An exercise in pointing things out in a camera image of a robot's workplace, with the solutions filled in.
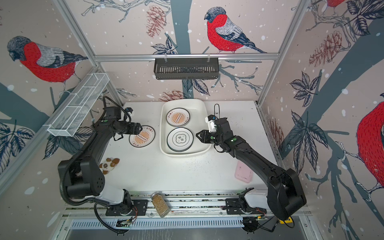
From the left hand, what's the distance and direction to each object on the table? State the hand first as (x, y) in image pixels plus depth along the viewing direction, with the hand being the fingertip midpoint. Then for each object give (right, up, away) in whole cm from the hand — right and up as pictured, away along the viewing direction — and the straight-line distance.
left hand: (133, 127), depth 87 cm
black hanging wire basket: (+30, +40, +20) cm, 54 cm away
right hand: (+38, -5, -6) cm, 38 cm away
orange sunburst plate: (+24, +6, +23) cm, 34 cm away
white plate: (+26, -9, +11) cm, 30 cm away
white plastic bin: (+39, +12, +25) cm, 48 cm away
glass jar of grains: (+20, -36, -16) cm, 44 cm away
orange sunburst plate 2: (+2, -9, +14) cm, 16 cm away
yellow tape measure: (+81, -43, -19) cm, 93 cm away
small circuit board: (+3, -46, -16) cm, 48 cm away
